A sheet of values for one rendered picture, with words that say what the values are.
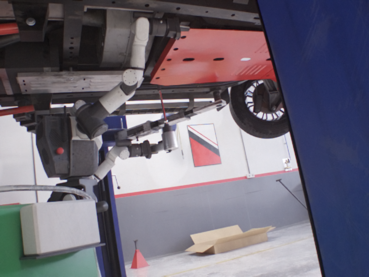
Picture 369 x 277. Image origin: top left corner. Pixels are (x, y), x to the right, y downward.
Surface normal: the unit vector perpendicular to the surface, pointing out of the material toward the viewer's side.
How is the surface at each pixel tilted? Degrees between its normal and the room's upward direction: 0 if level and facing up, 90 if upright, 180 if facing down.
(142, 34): 113
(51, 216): 90
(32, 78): 180
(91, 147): 104
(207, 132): 90
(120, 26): 122
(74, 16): 180
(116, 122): 90
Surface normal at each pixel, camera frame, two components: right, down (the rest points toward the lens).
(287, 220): 0.36, -0.26
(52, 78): 0.18, 0.96
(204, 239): 0.17, -0.85
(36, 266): 0.76, -0.34
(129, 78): 0.17, 0.14
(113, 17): 0.40, 0.29
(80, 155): 0.64, -0.04
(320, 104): -0.91, 0.08
